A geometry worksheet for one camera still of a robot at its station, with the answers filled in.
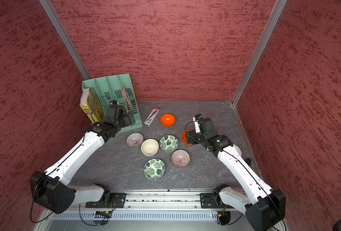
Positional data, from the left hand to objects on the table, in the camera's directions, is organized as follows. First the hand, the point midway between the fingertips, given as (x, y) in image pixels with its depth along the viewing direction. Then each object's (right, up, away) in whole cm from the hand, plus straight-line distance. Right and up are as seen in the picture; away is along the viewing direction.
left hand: (124, 120), depth 81 cm
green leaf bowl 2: (+17, -29, +3) cm, 34 cm away
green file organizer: (-15, +24, +27) cm, 39 cm away
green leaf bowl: (+25, -16, +14) cm, 33 cm away
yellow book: (-24, +10, +6) cm, 27 cm away
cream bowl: (+13, -18, +10) cm, 24 cm away
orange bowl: (+24, -1, +22) cm, 33 cm away
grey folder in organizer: (-7, +12, +28) cm, 31 cm away
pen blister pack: (+11, +2, +29) cm, 31 cm away
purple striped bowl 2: (+33, -24, +7) cm, 41 cm away
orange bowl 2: (+35, -12, +11) cm, 39 cm away
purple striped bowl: (+2, -14, +14) cm, 20 cm away
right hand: (+39, -9, -2) cm, 40 cm away
